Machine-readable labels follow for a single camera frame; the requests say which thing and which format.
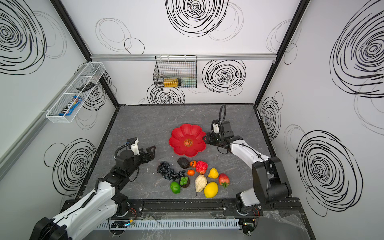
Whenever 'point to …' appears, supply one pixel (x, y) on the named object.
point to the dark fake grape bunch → (164, 169)
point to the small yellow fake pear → (213, 173)
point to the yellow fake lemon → (211, 190)
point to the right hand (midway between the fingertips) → (205, 137)
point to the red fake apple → (201, 167)
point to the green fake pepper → (175, 187)
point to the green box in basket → (188, 82)
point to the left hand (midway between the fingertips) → (151, 147)
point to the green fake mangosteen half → (184, 181)
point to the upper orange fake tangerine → (193, 163)
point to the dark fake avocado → (183, 162)
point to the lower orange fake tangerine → (191, 172)
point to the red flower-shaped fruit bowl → (188, 139)
